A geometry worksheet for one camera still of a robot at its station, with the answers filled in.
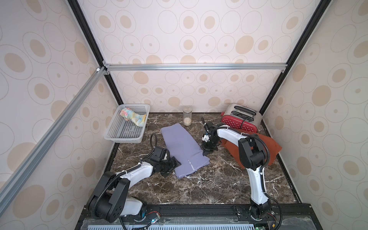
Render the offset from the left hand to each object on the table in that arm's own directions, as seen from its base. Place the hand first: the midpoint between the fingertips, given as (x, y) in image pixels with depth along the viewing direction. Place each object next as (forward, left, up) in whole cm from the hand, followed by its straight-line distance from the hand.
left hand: (182, 166), depth 86 cm
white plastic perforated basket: (+37, +44, -4) cm, 58 cm away
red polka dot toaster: (+26, -42, +14) cm, 52 cm away
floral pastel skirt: (+37, +34, 0) cm, 50 cm away
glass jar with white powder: (+39, -3, +3) cm, 39 cm away
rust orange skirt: (+10, -56, +6) cm, 58 cm away
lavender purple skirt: (+15, -2, -4) cm, 16 cm away
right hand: (+12, -17, -4) cm, 21 cm away
